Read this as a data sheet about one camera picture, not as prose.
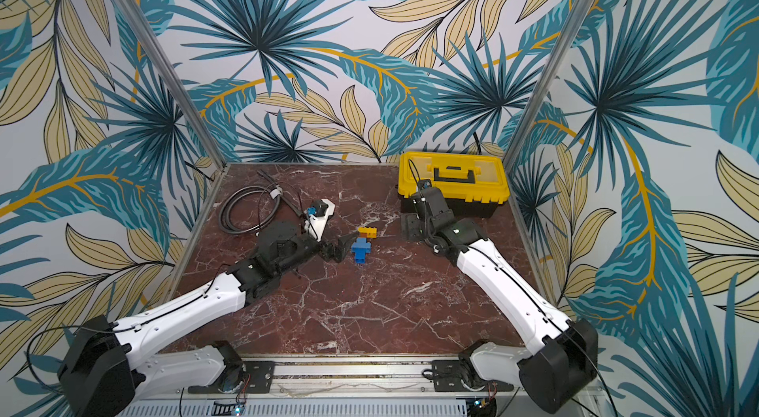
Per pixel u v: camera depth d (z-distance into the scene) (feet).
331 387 2.40
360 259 3.04
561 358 1.24
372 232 3.12
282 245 1.86
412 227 2.30
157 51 2.77
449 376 2.40
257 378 2.40
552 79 2.99
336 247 2.21
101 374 1.26
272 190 3.55
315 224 2.07
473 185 3.06
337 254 2.22
